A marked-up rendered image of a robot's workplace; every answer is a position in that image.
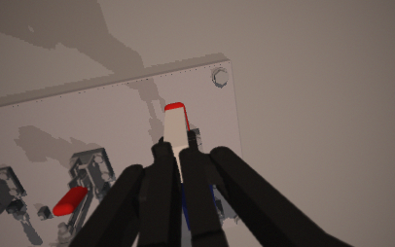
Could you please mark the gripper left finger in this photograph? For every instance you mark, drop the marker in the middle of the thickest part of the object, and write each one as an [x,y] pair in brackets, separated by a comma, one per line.
[116,220]

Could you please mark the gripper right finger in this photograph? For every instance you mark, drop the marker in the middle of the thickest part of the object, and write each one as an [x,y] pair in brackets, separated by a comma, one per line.
[272,218]

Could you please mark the beige fixture plate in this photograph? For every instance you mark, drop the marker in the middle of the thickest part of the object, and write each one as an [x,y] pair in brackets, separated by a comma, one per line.
[38,136]

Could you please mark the grey toggle clamp with red handle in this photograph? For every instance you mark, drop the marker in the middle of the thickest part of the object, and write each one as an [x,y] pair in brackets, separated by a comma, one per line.
[88,170]

